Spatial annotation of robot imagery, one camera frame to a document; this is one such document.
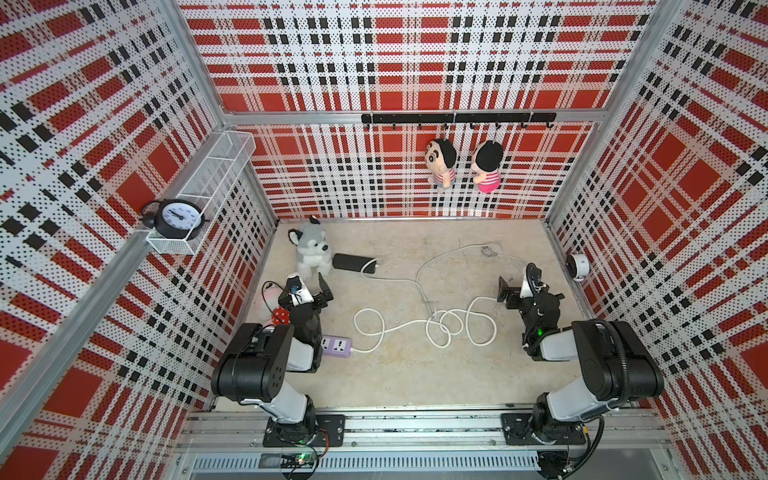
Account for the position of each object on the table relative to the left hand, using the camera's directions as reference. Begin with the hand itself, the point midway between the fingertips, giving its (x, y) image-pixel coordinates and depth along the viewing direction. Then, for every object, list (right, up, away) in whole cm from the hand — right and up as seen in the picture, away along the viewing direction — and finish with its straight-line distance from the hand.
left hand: (311, 277), depth 89 cm
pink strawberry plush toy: (-9, -11, -1) cm, 14 cm away
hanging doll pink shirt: (+55, +37, +7) cm, 67 cm away
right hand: (+64, 0, +3) cm, 65 cm away
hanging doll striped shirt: (+40, +37, +2) cm, 54 cm away
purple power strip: (+8, -20, -3) cm, 22 cm away
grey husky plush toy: (-1, +8, +3) cm, 9 cm away
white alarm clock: (+89, +3, +12) cm, 90 cm away
